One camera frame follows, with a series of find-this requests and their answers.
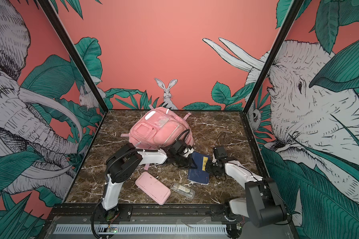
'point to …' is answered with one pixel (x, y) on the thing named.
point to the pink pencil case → (153, 187)
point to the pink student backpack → (156, 128)
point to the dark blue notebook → (199, 175)
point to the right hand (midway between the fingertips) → (205, 167)
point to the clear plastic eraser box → (185, 191)
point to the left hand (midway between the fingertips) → (198, 167)
